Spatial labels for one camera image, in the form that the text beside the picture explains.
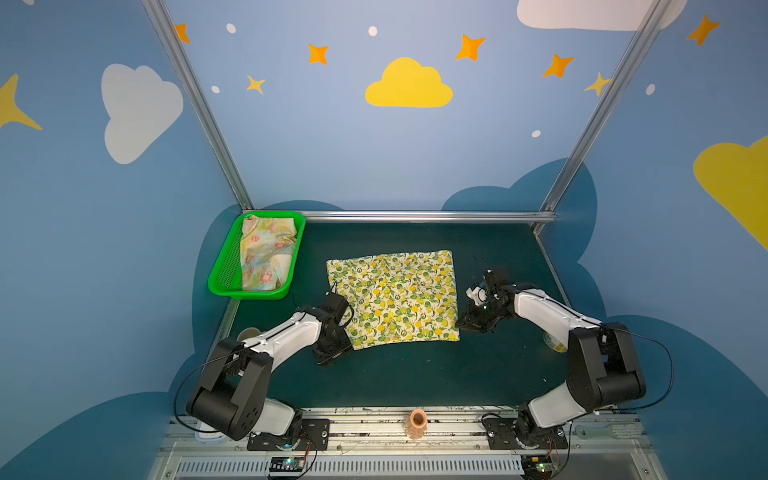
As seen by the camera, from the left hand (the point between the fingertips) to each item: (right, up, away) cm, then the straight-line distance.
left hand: (350, 355), depth 87 cm
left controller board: (-13, -20, -16) cm, 29 cm away
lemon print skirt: (+15, +15, +12) cm, 24 cm away
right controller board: (+48, -22, -15) cm, 55 cm away
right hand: (+34, +9, +2) cm, 35 cm away
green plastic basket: (-44, +22, +14) cm, 51 cm away
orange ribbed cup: (+17, -8, -21) cm, 29 cm away
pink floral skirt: (-34, +31, +22) cm, 51 cm away
